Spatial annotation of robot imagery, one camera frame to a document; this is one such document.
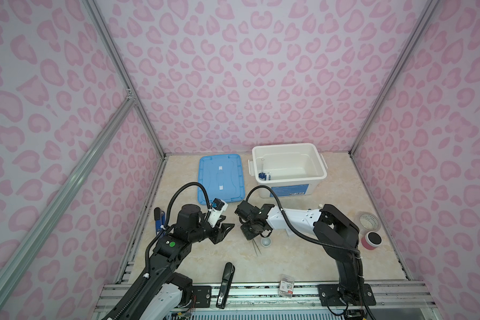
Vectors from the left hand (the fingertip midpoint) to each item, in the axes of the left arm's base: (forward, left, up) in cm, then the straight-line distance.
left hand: (229, 218), depth 75 cm
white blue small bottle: (+31, -19, -15) cm, 40 cm away
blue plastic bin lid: (+34, +6, -18) cm, 39 cm away
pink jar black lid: (-5, -57, -12) cm, 59 cm away
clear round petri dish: (+5, -63, -17) cm, 65 cm away
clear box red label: (-21, -21, -15) cm, 33 cm away
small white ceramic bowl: (-3, -15, -17) cm, 22 cm away
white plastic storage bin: (+37, -32, -16) cm, 51 cm away
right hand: (+2, -7, -16) cm, 18 cm away
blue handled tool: (+7, +33, -14) cm, 36 cm away
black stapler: (-17, +1, -12) cm, 20 cm away
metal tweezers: (-4, -10, -18) cm, 20 cm away
